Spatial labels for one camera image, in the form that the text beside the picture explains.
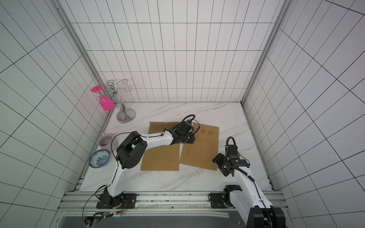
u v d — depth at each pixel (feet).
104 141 3.08
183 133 2.49
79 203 2.36
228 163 2.00
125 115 3.59
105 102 3.20
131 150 1.83
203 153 2.95
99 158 2.86
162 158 2.87
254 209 1.34
